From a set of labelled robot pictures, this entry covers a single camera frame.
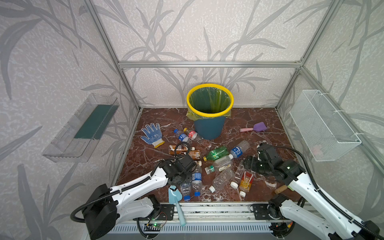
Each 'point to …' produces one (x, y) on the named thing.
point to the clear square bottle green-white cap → (222, 163)
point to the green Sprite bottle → (216, 153)
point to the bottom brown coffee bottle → (198, 163)
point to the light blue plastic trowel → (174, 194)
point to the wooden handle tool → (280, 189)
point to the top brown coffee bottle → (180, 149)
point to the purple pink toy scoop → (258, 127)
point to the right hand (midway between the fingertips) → (247, 159)
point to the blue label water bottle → (237, 151)
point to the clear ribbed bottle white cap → (222, 178)
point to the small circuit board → (151, 227)
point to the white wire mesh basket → (327, 136)
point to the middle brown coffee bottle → (195, 154)
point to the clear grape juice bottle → (237, 175)
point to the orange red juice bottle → (246, 183)
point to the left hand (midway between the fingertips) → (190, 175)
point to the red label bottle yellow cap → (193, 135)
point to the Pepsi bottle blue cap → (182, 137)
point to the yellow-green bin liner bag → (208, 99)
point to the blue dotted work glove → (154, 136)
